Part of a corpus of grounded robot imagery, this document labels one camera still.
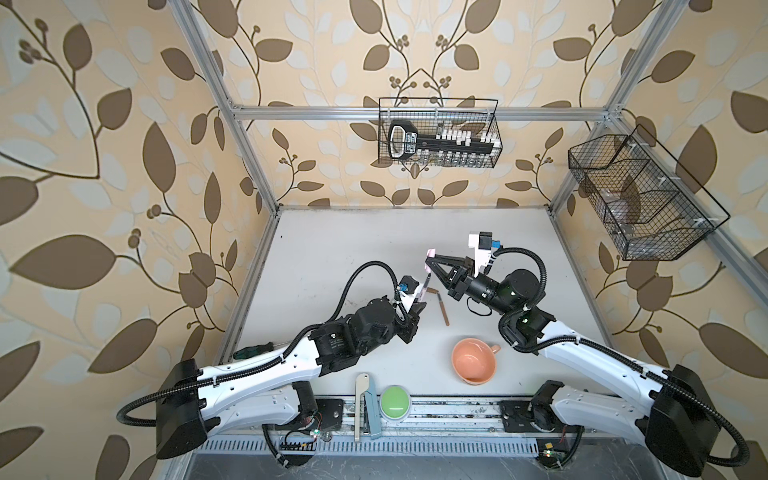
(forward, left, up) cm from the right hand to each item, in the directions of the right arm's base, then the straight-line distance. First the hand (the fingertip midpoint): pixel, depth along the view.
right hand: (429, 263), depth 64 cm
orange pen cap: (-3, -1, -7) cm, 8 cm away
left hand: (-4, 0, -11) cm, 11 cm away
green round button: (-21, +8, -33) cm, 39 cm away
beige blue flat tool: (-17, +16, -31) cm, 39 cm away
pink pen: (-2, +1, -6) cm, 7 cm away
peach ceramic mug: (-11, -14, -33) cm, 37 cm away
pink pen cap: (+2, 0, +1) cm, 2 cm away
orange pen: (+5, -8, -34) cm, 35 cm away
